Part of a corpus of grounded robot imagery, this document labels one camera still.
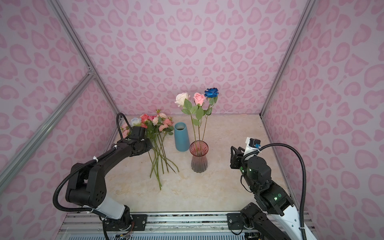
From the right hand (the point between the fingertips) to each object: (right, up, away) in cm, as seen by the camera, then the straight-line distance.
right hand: (233, 147), depth 66 cm
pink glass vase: (-15, -11, +23) cm, 29 cm away
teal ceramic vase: (-25, +3, +23) cm, 34 cm away
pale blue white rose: (-56, +12, +32) cm, 66 cm away
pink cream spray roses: (-46, +7, +41) cm, 62 cm away
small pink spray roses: (-68, +7, +42) cm, 80 cm away
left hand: (-45, -1, +27) cm, 53 cm away
